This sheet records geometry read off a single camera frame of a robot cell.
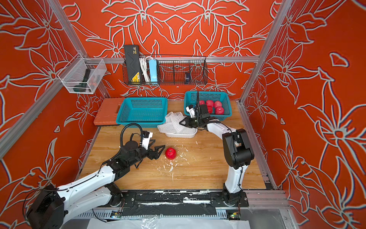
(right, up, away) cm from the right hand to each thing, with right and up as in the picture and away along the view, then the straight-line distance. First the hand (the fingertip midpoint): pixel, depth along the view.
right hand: (178, 122), depth 89 cm
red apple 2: (+31, +8, +16) cm, 36 cm away
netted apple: (+20, +15, +30) cm, 39 cm away
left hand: (-10, -11, -10) cm, 18 cm away
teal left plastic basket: (-25, +7, +25) cm, 36 cm away
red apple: (+31, +14, +21) cm, 40 cm away
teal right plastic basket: (+10, +19, +28) cm, 35 cm away
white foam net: (-4, -2, +3) cm, 5 cm away
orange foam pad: (-53, +5, +15) cm, 55 cm away
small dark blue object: (+6, +30, +1) cm, 30 cm away
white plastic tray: (+4, -10, +6) cm, 12 cm away
